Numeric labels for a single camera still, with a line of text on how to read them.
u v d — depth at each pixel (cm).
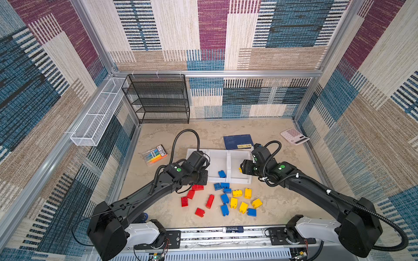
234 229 74
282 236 73
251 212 80
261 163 64
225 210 81
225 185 87
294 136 108
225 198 83
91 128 93
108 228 38
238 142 108
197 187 87
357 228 39
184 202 85
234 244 73
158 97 108
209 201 83
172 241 73
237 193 85
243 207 81
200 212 83
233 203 82
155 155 100
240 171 79
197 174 67
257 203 82
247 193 84
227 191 87
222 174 92
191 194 87
